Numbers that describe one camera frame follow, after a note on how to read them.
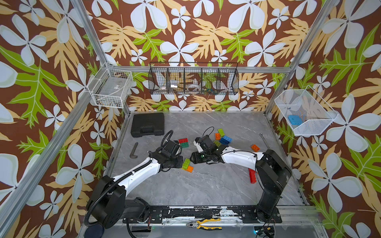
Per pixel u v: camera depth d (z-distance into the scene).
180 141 1.01
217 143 1.01
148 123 1.14
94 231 0.69
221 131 1.07
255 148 0.98
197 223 0.71
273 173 0.47
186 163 0.89
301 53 0.84
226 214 0.75
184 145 0.99
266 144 1.01
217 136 1.04
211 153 0.70
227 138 1.04
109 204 0.41
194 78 0.98
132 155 0.95
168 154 0.65
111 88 0.85
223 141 1.01
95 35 0.79
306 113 0.82
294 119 0.80
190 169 0.88
